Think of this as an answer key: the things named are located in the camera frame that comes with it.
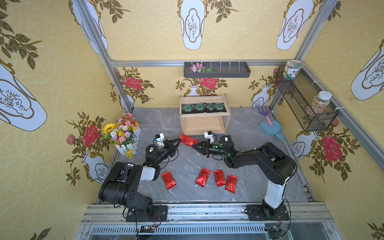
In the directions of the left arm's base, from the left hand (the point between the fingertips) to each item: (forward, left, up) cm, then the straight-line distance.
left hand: (177, 137), depth 85 cm
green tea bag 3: (+18, -21, +6) cm, 28 cm away
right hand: (-4, -11, 0) cm, 11 cm away
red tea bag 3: (-18, -14, -13) cm, 27 cm away
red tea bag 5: (-22, -30, -12) cm, 39 cm away
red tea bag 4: (-19, -24, -13) cm, 33 cm away
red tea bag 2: (-2, -6, 0) cm, 7 cm away
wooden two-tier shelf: (+20, -18, -13) cm, 30 cm away
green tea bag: (+18, -6, +6) cm, 20 cm away
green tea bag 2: (+18, -14, +6) cm, 23 cm away
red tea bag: (-20, +5, -13) cm, 24 cm away
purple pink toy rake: (+34, -68, -15) cm, 77 cm away
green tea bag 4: (+18, -26, +7) cm, 32 cm away
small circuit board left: (-41, +14, -18) cm, 47 cm away
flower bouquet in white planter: (+3, +30, +1) cm, 30 cm away
